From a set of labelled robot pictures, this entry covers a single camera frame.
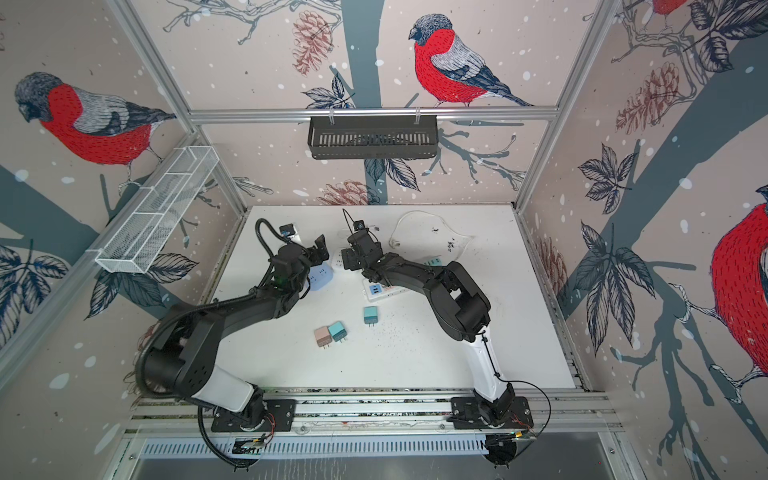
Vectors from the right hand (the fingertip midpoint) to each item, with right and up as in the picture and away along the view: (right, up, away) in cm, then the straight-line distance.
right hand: (355, 252), depth 98 cm
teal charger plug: (+6, -19, -7) cm, 21 cm away
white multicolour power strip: (+7, -12, -4) cm, 15 cm away
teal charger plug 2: (+26, -3, -3) cm, 26 cm away
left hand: (-12, +5, -9) cm, 16 cm away
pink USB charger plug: (-8, -24, -13) cm, 28 cm away
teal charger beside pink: (-3, -22, -13) cm, 26 cm away
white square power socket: (-7, -4, +3) cm, 8 cm away
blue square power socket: (-12, -8, 0) cm, 14 cm away
